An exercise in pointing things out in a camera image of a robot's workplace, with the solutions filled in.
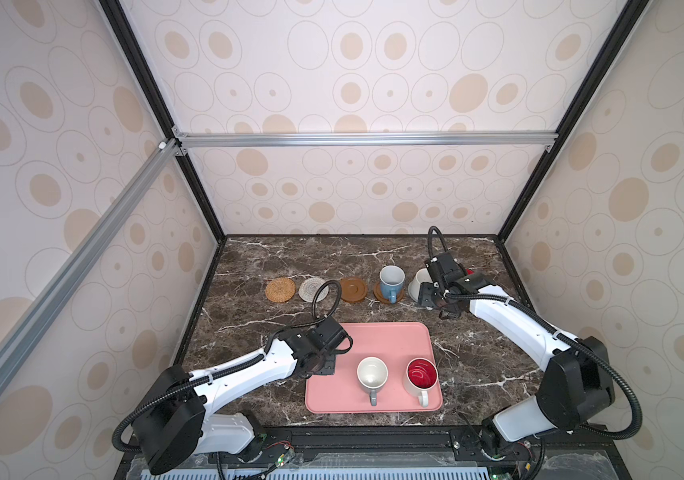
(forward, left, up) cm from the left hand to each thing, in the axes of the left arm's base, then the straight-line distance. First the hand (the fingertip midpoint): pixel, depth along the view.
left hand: (333, 362), depth 82 cm
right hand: (+17, -28, +6) cm, 34 cm away
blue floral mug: (+26, -18, +2) cm, 32 cm away
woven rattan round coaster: (+27, +19, -6) cm, 34 cm away
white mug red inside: (-2, -24, -4) cm, 25 cm away
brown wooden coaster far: (+25, -15, -6) cm, 29 cm away
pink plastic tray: (+8, -19, -7) cm, 22 cm away
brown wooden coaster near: (+28, -6, -6) cm, 29 cm away
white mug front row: (-2, -11, -4) cm, 12 cm away
